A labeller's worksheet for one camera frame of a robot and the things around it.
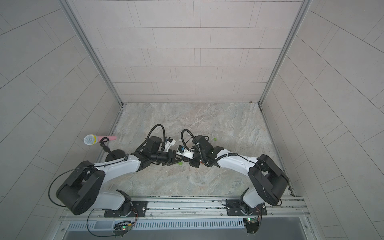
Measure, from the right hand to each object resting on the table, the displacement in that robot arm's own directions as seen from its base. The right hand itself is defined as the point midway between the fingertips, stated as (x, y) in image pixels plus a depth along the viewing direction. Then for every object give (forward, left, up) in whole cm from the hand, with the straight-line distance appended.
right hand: (186, 157), depth 82 cm
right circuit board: (-31, -30, -8) cm, 44 cm away
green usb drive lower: (-1, +4, -4) cm, 6 cm away
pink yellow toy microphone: (+2, +41, +21) cm, 46 cm away
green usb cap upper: (+14, -18, -5) cm, 24 cm away
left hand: (-2, +1, +2) cm, 3 cm away
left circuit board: (-29, +29, -4) cm, 41 cm away
